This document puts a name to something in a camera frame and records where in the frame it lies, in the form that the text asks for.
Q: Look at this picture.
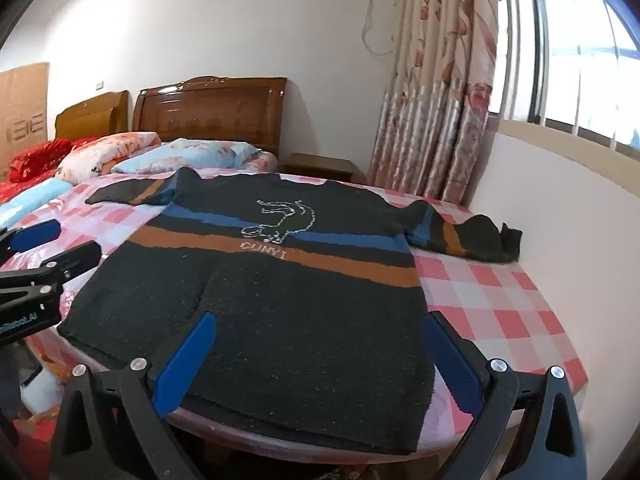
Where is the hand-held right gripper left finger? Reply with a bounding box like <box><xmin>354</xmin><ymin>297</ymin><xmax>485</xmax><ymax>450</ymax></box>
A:
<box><xmin>47</xmin><ymin>311</ymin><xmax>218</xmax><ymax>480</ymax></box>

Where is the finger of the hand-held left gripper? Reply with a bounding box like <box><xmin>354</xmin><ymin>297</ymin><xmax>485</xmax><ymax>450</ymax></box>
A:
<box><xmin>0</xmin><ymin>218</ymin><xmax>62</xmax><ymax>262</ymax></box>
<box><xmin>0</xmin><ymin>240</ymin><xmax>103</xmax><ymax>307</ymax></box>

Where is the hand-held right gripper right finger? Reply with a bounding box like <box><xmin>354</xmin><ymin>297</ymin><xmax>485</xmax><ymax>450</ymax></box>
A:
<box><xmin>421</xmin><ymin>310</ymin><xmax>588</xmax><ymax>480</ymax></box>

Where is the dark striped knit sweater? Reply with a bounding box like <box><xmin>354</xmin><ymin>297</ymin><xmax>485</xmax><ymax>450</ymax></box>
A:
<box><xmin>56</xmin><ymin>166</ymin><xmax>523</xmax><ymax>456</ymax></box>

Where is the plain light blue blanket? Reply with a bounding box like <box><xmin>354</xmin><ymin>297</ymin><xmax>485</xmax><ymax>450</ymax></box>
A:
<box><xmin>0</xmin><ymin>178</ymin><xmax>73</xmax><ymax>228</ymax></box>

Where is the red quilt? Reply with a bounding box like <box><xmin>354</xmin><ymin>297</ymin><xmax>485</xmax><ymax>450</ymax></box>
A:
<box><xmin>7</xmin><ymin>137</ymin><xmax>101</xmax><ymax>183</ymax></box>

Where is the pink checkered tablecloth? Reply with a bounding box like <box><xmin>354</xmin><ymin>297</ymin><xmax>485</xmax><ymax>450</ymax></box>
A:
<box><xmin>0</xmin><ymin>170</ymin><xmax>588</xmax><ymax>461</ymax></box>

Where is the cardboard box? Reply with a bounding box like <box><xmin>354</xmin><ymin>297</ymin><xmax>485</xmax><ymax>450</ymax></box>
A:
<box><xmin>0</xmin><ymin>62</ymin><xmax>51</xmax><ymax>171</ymax></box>

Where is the small wooden headboard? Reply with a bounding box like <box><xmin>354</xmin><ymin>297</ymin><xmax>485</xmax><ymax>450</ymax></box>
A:
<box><xmin>54</xmin><ymin>91</ymin><xmax>130</xmax><ymax>141</ymax></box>

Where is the light blue floral pillow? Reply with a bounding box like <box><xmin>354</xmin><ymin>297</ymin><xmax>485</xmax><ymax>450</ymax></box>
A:
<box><xmin>111</xmin><ymin>139</ymin><xmax>261</xmax><ymax>175</ymax></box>

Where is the large wooden headboard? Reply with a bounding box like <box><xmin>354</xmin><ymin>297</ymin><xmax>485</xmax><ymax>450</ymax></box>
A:
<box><xmin>131</xmin><ymin>77</ymin><xmax>288</xmax><ymax>158</ymax></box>

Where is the dark wooden nightstand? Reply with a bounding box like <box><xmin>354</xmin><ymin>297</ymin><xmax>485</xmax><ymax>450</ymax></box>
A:
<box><xmin>280</xmin><ymin>153</ymin><xmax>355</xmax><ymax>184</ymax></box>

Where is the pink floral curtain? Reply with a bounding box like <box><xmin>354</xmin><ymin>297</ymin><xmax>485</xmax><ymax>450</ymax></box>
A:
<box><xmin>367</xmin><ymin>0</ymin><xmax>501</xmax><ymax>206</ymax></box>

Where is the barred window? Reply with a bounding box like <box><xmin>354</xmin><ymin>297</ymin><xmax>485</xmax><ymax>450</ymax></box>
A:
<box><xmin>487</xmin><ymin>0</ymin><xmax>640</xmax><ymax>153</ymax></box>

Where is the white hanging power cable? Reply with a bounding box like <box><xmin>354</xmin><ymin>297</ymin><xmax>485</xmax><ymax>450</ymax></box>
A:
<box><xmin>362</xmin><ymin>0</ymin><xmax>401</xmax><ymax>57</ymax></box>

